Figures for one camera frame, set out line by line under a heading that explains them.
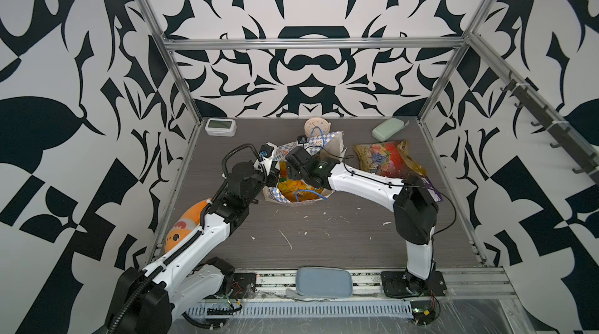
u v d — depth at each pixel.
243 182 0.58
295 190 0.89
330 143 0.80
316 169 0.64
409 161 1.01
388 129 1.14
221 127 1.12
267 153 0.65
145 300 0.39
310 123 1.15
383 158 0.99
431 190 0.94
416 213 0.49
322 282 0.73
